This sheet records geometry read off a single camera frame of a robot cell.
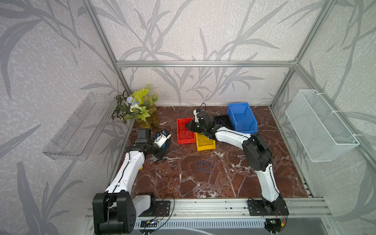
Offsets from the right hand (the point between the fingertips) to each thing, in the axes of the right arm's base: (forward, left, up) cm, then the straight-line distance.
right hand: (183, 123), depth 92 cm
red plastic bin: (0, +1, -14) cm, 14 cm away
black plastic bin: (+12, -28, -12) cm, 33 cm away
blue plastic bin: (+16, -44, -14) cm, 49 cm away
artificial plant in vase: (+7, +26, +9) cm, 29 cm away
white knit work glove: (-24, +25, -13) cm, 37 cm away
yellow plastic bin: (-8, -13, -11) cm, 19 cm away
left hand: (-14, +11, -2) cm, 18 cm away
